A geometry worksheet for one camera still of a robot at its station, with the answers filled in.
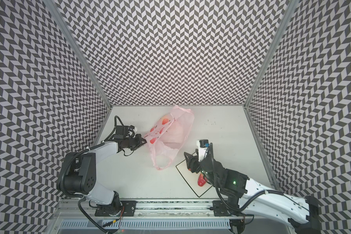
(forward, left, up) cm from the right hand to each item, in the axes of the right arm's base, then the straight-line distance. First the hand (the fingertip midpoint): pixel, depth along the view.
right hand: (189, 157), depth 70 cm
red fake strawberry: (-6, -6, -16) cm, 18 cm away
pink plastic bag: (+17, +12, -4) cm, 21 cm away
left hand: (+18, +26, -14) cm, 34 cm away
